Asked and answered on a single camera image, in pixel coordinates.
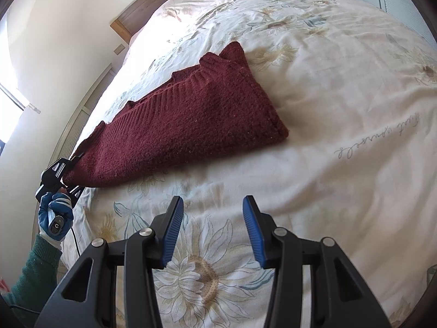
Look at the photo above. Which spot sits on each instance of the wooden bed headboard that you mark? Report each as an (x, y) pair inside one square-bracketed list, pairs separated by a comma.
[(136, 15)]

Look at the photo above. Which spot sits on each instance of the beige wall switch plate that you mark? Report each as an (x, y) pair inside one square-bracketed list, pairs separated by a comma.
[(119, 48)]

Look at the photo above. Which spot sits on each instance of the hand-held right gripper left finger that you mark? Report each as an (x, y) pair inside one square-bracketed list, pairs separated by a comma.
[(172, 232)]

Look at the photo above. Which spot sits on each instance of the person's left forearm green sleeve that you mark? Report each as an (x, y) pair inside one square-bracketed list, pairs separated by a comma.
[(30, 273)]

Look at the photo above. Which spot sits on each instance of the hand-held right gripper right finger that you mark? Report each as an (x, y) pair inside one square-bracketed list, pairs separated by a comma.
[(254, 232)]

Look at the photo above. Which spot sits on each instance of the window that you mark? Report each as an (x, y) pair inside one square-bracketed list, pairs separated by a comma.
[(10, 106)]

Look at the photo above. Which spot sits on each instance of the dark red knitted sweater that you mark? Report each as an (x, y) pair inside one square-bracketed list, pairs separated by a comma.
[(187, 126)]

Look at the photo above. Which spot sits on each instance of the bed with floral duvet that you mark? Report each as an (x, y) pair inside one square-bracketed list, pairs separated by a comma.
[(341, 109)]

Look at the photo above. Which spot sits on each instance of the white louvered radiator cover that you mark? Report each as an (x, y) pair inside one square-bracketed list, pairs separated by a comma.
[(85, 109)]

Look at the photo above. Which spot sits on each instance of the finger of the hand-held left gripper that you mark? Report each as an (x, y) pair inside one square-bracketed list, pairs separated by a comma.
[(65, 165), (74, 194)]

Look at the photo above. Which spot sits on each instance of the person's left hand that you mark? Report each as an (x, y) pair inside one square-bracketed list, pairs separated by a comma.
[(45, 210)]

